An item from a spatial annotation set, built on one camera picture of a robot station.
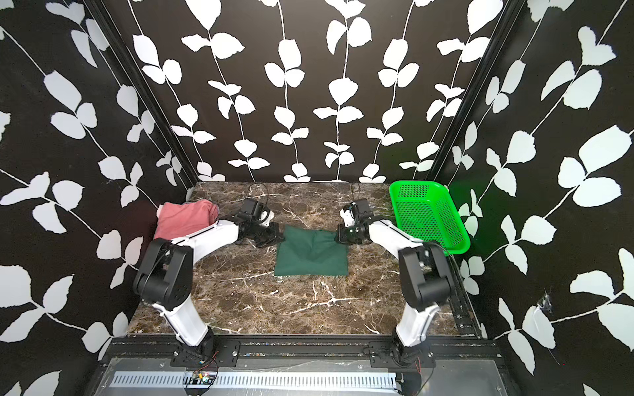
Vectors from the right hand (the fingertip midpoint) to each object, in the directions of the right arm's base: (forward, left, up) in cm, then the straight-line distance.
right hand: (333, 234), depth 93 cm
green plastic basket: (+19, -44, -9) cm, 49 cm away
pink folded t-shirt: (+8, +65, -2) cm, 65 cm away
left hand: (-1, +18, +1) cm, 18 cm away
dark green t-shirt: (-5, +9, -5) cm, 11 cm away
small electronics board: (-45, +39, -9) cm, 61 cm away
